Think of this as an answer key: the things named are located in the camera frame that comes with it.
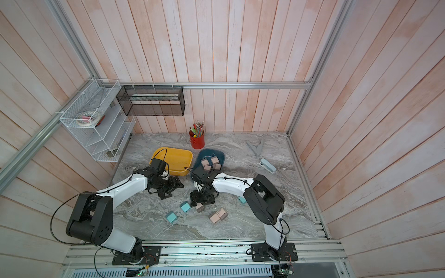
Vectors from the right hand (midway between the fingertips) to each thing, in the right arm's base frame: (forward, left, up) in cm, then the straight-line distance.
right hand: (196, 204), depth 86 cm
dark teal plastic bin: (+32, -2, +2) cm, 32 cm away
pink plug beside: (+28, -8, 0) cm, 29 cm away
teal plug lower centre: (-2, +5, 0) cm, 6 cm away
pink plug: (-2, -2, +1) cm, 3 cm away
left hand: (+6, +10, +2) cm, 12 cm away
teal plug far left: (-7, +11, 0) cm, 13 cm away
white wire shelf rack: (+23, +44, +30) cm, 57 cm away
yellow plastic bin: (+28, +14, -2) cm, 32 cm away
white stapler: (+25, -38, 0) cm, 46 cm away
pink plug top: (+23, -10, +1) cm, 25 cm away
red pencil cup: (+39, +3, +10) cm, 40 cm away
